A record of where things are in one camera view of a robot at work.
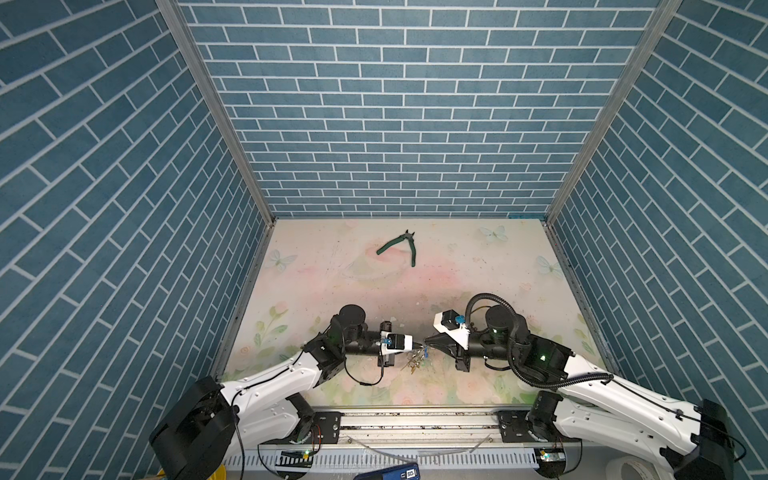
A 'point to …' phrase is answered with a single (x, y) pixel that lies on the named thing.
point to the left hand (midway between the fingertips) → (417, 345)
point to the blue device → (407, 472)
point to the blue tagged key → (426, 353)
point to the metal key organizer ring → (415, 359)
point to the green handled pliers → (406, 235)
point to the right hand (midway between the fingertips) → (424, 338)
